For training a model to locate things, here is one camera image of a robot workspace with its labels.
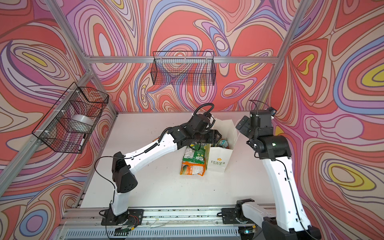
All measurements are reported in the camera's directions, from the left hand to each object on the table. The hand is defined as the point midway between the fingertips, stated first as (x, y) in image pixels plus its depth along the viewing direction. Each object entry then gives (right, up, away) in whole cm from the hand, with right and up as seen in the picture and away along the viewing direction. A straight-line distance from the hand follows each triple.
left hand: (221, 136), depth 74 cm
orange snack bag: (-16, -20, +13) cm, 29 cm away
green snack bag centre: (-13, -12, +20) cm, 26 cm away
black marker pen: (-69, -3, 0) cm, 69 cm away
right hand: (+12, +3, -6) cm, 13 cm away
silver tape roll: (-66, +7, -4) cm, 67 cm away
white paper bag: (-1, -12, +3) cm, 13 cm away
